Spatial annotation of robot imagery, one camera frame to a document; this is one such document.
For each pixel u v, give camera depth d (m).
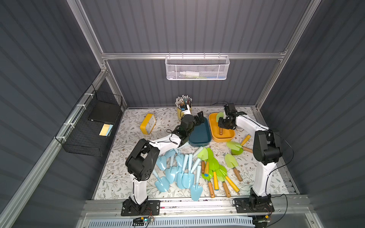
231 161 0.91
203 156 0.92
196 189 0.80
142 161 0.51
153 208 0.74
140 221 0.70
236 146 0.96
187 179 0.80
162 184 0.82
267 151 0.55
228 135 1.00
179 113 0.78
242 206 0.73
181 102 0.99
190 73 0.95
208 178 0.82
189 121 0.69
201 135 1.04
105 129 0.75
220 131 0.99
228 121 0.77
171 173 0.84
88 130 0.78
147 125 1.02
